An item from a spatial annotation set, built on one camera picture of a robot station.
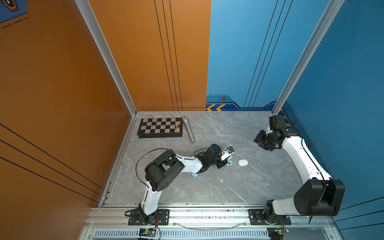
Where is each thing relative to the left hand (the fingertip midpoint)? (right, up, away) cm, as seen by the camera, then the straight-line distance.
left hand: (228, 154), depth 90 cm
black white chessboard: (-45, +16, +15) cm, 50 cm away
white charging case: (+9, -5, +1) cm, 11 cm away
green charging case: (+1, -4, -1) cm, 4 cm away
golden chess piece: (-33, +16, +14) cm, 40 cm away
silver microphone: (-28, +21, +21) cm, 41 cm away
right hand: (+13, +9, -7) cm, 17 cm away
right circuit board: (+19, -33, -21) cm, 43 cm away
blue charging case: (-20, -11, -4) cm, 24 cm away
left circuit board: (-43, -34, -18) cm, 58 cm away
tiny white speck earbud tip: (-5, -14, -5) cm, 16 cm away
